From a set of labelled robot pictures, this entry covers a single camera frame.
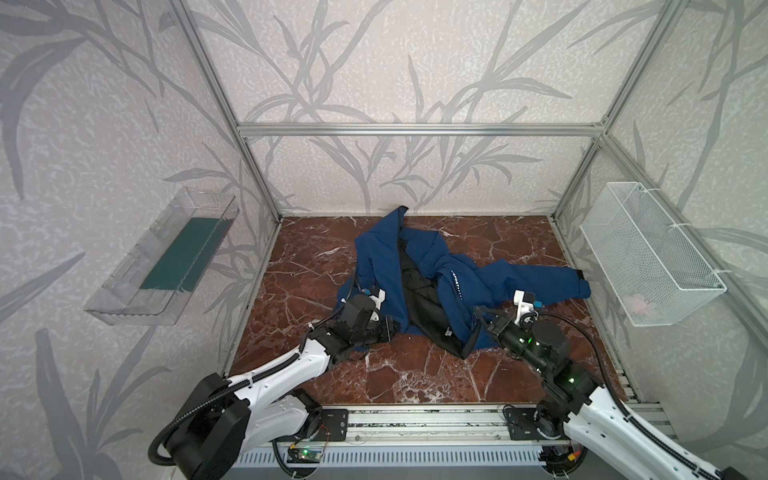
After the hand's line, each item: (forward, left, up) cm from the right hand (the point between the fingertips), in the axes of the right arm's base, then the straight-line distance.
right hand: (474, 300), depth 75 cm
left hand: (-1, +18, -9) cm, 20 cm away
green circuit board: (-31, +42, -20) cm, 56 cm away
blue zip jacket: (+7, +5, -11) cm, 14 cm away
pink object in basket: (-1, -39, +2) cm, 39 cm away
